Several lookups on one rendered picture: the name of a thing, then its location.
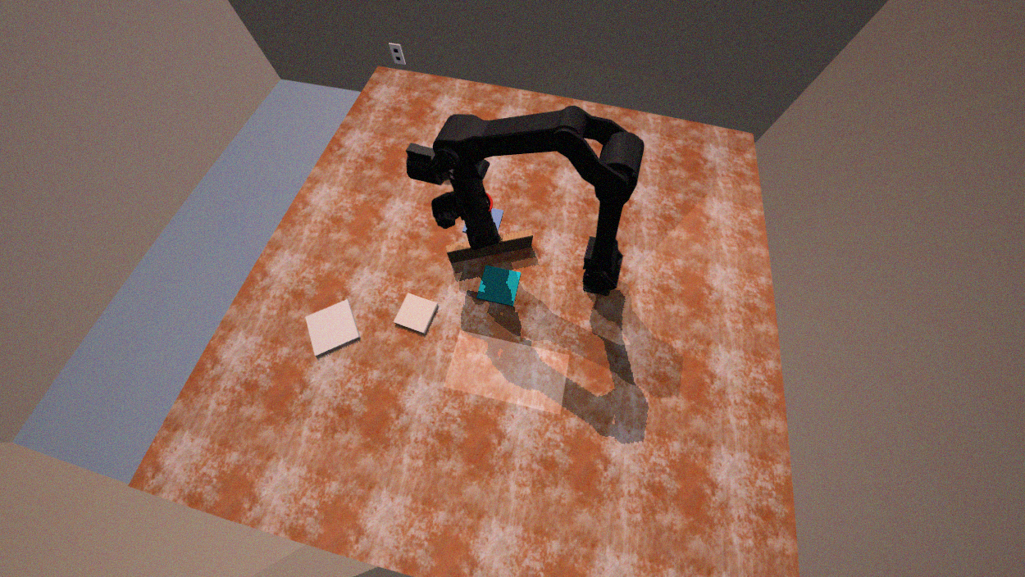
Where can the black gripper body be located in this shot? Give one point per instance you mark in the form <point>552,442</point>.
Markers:
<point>482,232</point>

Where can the tan and brown long bar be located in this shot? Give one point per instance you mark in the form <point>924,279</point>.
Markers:
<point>508,242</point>

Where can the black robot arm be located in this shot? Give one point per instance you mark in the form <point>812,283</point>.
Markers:
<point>465,140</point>

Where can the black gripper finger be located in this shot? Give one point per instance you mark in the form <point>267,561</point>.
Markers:
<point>468,223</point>

